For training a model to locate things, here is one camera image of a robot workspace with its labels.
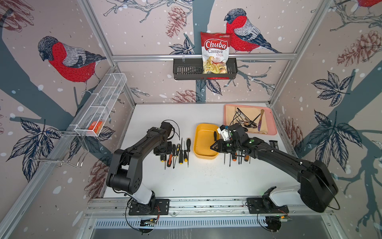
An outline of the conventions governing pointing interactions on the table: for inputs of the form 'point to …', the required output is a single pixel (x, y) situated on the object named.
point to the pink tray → (272, 129)
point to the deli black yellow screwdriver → (224, 158)
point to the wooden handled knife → (262, 111)
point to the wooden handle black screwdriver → (246, 158)
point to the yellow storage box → (203, 138)
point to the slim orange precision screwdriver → (165, 165)
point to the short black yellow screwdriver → (162, 158)
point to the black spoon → (244, 128)
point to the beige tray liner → (252, 119)
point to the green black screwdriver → (238, 160)
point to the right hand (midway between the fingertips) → (211, 147)
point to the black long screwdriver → (188, 147)
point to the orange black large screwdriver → (230, 160)
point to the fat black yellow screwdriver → (185, 153)
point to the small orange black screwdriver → (234, 157)
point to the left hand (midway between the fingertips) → (167, 149)
